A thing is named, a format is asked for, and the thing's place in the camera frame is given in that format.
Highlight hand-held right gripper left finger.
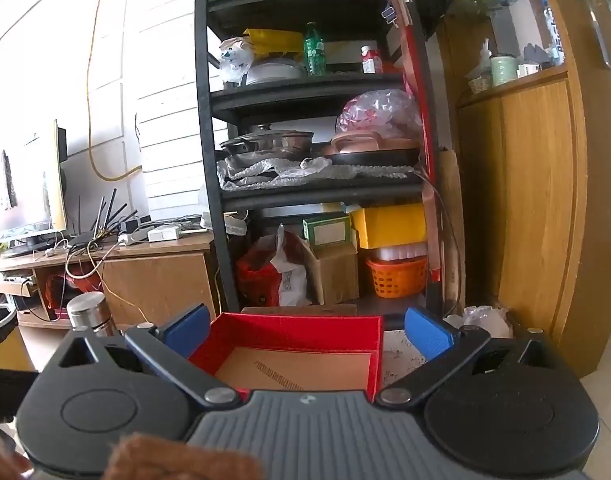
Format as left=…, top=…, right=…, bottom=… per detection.
left=55, top=302, right=243, bottom=408

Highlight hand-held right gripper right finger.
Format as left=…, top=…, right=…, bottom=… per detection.
left=375, top=306, right=556, bottom=408

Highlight yellow trash bin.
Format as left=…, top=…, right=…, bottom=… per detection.
left=0, top=304, right=33, bottom=373

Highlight crumpled white plastic bag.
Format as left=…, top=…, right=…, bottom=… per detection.
left=445, top=305, right=513, bottom=338

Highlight wooden tv cabinet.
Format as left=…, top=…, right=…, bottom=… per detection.
left=0, top=232, right=221, bottom=331

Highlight orange plastic basket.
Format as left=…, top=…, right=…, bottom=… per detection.
left=365, top=255, right=429, bottom=298

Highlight white plastic containers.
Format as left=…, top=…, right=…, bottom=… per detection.
left=370, top=242, right=429, bottom=263

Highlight red plastic bag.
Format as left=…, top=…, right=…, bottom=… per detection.
left=235, top=235, right=306, bottom=306

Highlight stainless steel thermos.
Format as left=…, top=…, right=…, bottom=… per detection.
left=66, top=291, right=120, bottom=338

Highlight flat cardboard sheet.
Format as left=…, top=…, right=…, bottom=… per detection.
left=240, top=305, right=359, bottom=316

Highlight brown cardboard box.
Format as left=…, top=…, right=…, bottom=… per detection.
left=298, top=232, right=360, bottom=306

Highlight red orange bag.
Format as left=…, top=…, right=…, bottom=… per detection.
left=45, top=272, right=106, bottom=321

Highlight white power strip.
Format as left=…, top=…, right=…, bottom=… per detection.
left=200, top=212, right=248, bottom=236

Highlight yellow box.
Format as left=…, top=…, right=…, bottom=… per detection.
left=350, top=203, right=427, bottom=250

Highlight white printed plastic bag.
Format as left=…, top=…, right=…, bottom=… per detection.
left=270, top=225, right=311, bottom=307

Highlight tan paper board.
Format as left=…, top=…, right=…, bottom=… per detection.
left=438, top=147, right=466, bottom=306

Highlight brown fuzzy sleeve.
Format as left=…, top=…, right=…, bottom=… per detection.
left=102, top=435, right=263, bottom=480

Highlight black router with antennas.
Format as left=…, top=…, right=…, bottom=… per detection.
left=68, top=187, right=141, bottom=251

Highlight green box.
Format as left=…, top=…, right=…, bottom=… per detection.
left=302, top=214, right=352, bottom=247

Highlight tall wooden cabinet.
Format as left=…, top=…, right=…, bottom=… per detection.
left=438, top=0, right=611, bottom=376

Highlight bubble wrap sheet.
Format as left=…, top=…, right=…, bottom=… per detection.
left=218, top=156, right=421, bottom=192

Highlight pink lidded pan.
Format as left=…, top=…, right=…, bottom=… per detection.
left=321, top=130, right=421, bottom=166

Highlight steel pot with lid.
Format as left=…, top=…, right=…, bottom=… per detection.
left=220, top=122, right=316, bottom=158

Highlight flat screen monitor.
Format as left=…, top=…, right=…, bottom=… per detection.
left=0, top=120, right=68, bottom=256

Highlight black shelf rack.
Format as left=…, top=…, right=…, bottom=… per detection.
left=192, top=0, right=466, bottom=321

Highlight clear pink plastic bag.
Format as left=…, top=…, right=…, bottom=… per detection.
left=335, top=89, right=422, bottom=141

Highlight long red box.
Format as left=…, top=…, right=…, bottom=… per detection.
left=385, top=0, right=443, bottom=281

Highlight white bowl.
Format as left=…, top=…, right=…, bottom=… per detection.
left=245, top=58, right=309, bottom=86

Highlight white blue plastic bag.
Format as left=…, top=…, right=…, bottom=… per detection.
left=219, top=36, right=258, bottom=83

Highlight yellow bag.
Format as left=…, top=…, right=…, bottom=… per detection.
left=242, top=28, right=306, bottom=61

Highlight green plastic bottle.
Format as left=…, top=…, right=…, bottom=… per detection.
left=304, top=22, right=327, bottom=77

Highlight yellow cable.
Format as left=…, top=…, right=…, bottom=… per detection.
left=85, top=0, right=143, bottom=183

